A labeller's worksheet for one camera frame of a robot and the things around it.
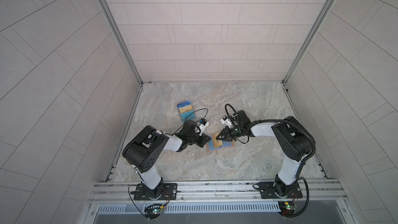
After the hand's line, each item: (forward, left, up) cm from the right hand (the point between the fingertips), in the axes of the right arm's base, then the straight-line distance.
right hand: (218, 139), depth 86 cm
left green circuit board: (-30, +31, +1) cm, 43 cm away
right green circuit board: (-33, -28, -4) cm, 43 cm away
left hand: (+2, +2, -2) cm, 4 cm away
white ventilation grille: (-28, +46, -1) cm, 54 cm away
